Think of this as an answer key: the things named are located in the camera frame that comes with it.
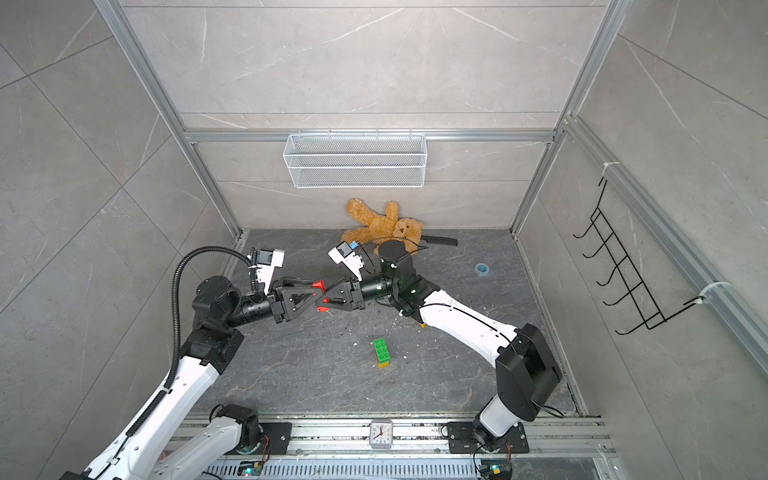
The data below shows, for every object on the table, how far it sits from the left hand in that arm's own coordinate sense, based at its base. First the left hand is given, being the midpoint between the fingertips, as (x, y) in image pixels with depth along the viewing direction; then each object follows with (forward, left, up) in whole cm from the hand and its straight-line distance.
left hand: (322, 289), depth 62 cm
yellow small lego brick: (-5, -12, -34) cm, 36 cm away
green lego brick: (-4, -12, -26) cm, 28 cm away
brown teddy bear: (+44, -13, -27) cm, 53 cm away
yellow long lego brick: (-9, -21, -1) cm, 22 cm away
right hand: (-2, 0, -3) cm, 4 cm away
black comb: (+45, -36, -36) cm, 68 cm away
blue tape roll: (+29, -49, -34) cm, 66 cm away
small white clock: (-22, -11, -32) cm, 41 cm away
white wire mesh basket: (+55, -5, -5) cm, 56 cm away
